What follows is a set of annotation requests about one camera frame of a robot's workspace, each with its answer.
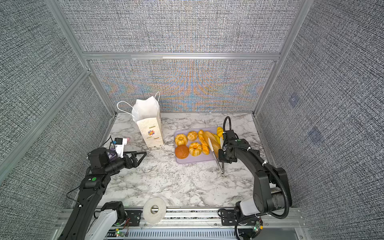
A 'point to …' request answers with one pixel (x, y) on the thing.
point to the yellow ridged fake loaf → (219, 131)
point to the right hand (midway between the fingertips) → (223, 158)
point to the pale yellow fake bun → (192, 135)
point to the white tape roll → (154, 218)
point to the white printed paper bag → (145, 112)
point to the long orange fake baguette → (205, 148)
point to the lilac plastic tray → (201, 157)
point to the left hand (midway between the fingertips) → (141, 153)
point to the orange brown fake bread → (181, 151)
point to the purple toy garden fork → (112, 153)
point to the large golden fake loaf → (215, 144)
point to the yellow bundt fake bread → (181, 139)
